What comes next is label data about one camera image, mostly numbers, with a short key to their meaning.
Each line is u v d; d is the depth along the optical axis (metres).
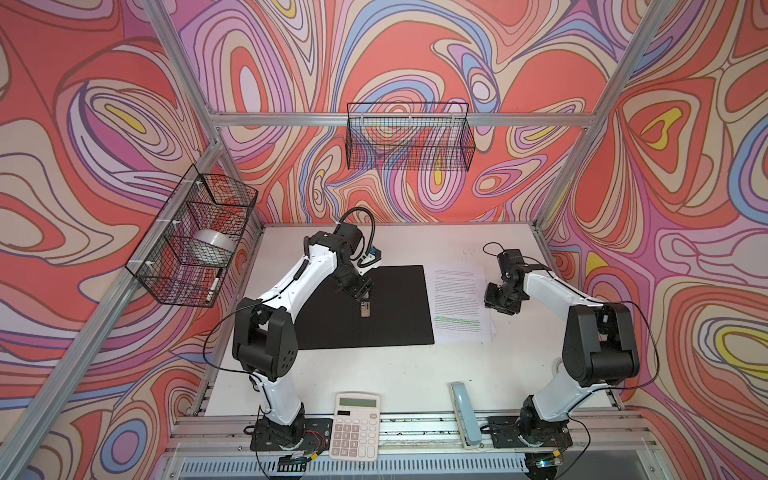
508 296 0.78
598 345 0.47
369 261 0.74
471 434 0.75
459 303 0.99
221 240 0.74
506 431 0.74
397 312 0.99
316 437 0.73
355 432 0.72
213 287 0.72
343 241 0.63
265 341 0.47
